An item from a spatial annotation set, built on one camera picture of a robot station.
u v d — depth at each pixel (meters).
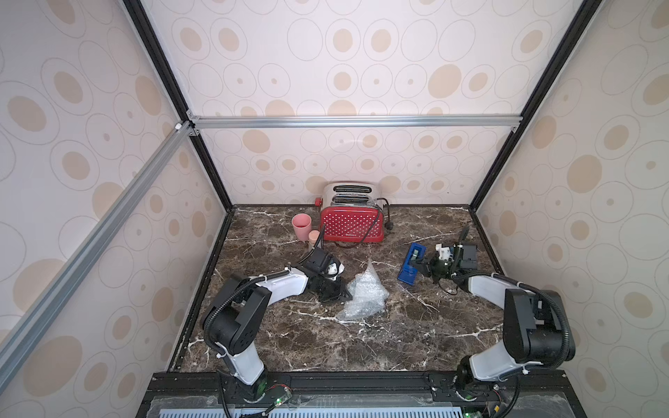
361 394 0.73
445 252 0.87
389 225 1.10
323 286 0.77
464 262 0.73
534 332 0.45
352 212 0.95
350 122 0.91
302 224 1.03
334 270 0.82
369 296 0.85
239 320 0.46
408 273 0.92
